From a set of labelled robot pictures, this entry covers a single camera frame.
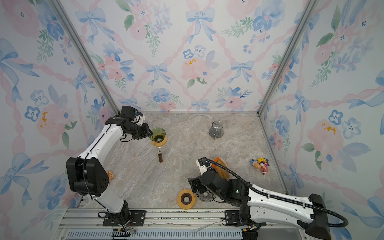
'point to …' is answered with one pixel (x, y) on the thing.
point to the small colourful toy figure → (261, 163)
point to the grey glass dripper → (206, 196)
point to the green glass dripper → (158, 134)
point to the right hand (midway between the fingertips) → (194, 176)
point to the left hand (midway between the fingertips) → (152, 132)
